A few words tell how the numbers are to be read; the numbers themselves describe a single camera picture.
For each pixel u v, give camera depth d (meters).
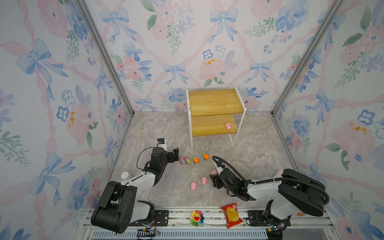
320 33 0.77
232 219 0.72
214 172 0.87
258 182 0.58
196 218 0.73
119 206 0.42
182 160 0.90
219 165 0.77
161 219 0.74
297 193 0.44
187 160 0.90
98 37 0.78
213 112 0.76
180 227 0.73
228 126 0.90
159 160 0.69
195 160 0.92
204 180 0.85
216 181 0.78
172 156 0.82
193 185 0.83
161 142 0.78
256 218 0.73
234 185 0.66
